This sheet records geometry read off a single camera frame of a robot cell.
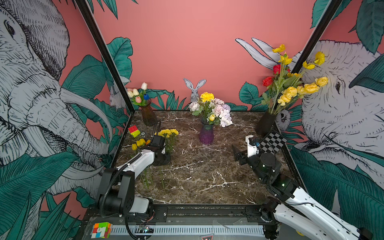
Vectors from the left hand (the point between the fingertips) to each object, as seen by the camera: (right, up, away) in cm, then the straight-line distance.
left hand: (169, 158), depth 90 cm
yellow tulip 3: (-20, +10, +8) cm, 23 cm away
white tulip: (-16, +46, +2) cm, 48 cm away
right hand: (+37, +13, -19) cm, 44 cm away
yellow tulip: (-24, +6, +6) cm, 26 cm away
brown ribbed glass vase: (-17, +28, +14) cm, 36 cm away
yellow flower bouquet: (+70, +43, -3) cm, 82 cm away
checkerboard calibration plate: (+68, +8, +8) cm, 69 cm away
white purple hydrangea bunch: (+25, +28, -10) cm, 39 cm away
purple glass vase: (+24, +14, +12) cm, 30 cm away
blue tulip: (-14, +37, -2) cm, 40 cm away
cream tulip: (-21, +41, 0) cm, 46 cm away
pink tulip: (-17, +35, -4) cm, 40 cm away
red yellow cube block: (-27, +16, +12) cm, 34 cm away
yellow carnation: (-2, +16, +6) cm, 17 cm away
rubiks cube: (-25, -26, -25) cm, 44 cm away
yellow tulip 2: (-21, +9, +7) cm, 24 cm away
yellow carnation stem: (-1, +10, +10) cm, 15 cm away
